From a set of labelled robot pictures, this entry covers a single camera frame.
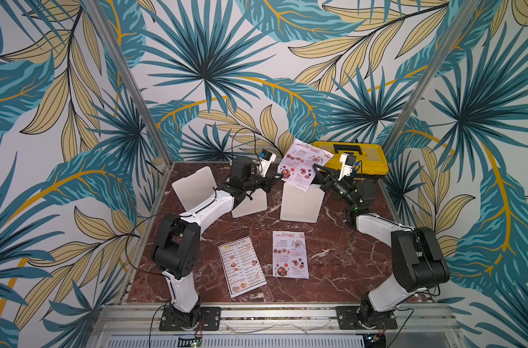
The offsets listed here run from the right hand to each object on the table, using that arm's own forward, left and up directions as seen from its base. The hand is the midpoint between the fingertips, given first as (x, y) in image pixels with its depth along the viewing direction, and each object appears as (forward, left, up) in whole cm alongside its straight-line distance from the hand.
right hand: (315, 165), depth 78 cm
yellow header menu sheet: (-26, +28, -29) cm, 48 cm away
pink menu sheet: (-22, +9, -31) cm, 39 cm away
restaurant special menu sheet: (+1, +6, -2) cm, 7 cm away
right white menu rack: (-1, +3, -24) cm, 24 cm away
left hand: (0, +12, -6) cm, 13 cm away
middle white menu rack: (-9, +22, -9) cm, 25 cm away
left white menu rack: (+1, +47, -13) cm, 49 cm away
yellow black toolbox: (+16, -31, -13) cm, 37 cm away
